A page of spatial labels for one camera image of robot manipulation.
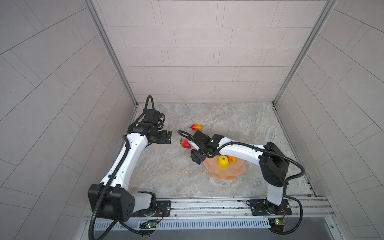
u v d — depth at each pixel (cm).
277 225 68
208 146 61
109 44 84
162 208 71
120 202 37
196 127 99
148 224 65
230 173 81
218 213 71
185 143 89
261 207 71
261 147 49
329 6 71
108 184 38
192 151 87
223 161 81
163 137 69
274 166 46
